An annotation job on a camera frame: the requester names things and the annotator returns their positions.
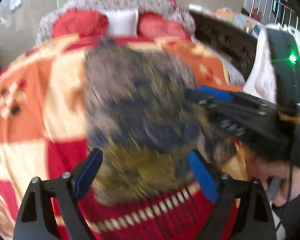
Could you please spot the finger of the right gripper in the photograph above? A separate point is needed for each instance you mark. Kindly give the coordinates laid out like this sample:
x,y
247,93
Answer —
x,y
223,95
219,113

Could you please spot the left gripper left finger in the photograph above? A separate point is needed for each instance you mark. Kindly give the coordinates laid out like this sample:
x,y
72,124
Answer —
x,y
36,218

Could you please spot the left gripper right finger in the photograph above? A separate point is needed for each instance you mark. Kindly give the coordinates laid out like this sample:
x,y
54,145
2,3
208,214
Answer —
x,y
254,219

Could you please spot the dark floral patterned garment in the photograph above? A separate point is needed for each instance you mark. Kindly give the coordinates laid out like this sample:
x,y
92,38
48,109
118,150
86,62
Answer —
x,y
138,116

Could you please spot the white floral quilt bundle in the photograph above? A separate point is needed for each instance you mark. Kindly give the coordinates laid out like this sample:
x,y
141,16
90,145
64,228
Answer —
x,y
261,81

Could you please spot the orange cream red blanket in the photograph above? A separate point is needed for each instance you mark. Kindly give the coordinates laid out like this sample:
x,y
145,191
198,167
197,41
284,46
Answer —
x,y
43,133

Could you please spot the right red heart cushion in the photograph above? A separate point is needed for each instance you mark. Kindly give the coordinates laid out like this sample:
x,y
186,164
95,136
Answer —
x,y
152,25

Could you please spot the red heart cushion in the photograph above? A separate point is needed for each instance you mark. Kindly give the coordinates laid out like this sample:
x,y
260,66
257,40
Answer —
x,y
152,25
85,23

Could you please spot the white metal rack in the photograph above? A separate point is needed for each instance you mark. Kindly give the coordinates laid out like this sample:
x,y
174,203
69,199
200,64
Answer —
x,y
273,11

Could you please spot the white small pillow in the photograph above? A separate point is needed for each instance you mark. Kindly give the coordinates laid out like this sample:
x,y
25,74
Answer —
x,y
122,22

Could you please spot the floral grey bed headboard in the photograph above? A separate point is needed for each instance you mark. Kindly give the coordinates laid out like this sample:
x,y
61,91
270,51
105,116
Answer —
x,y
166,8

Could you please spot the left red heart cushion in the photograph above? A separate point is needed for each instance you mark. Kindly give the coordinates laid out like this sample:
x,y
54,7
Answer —
x,y
85,23

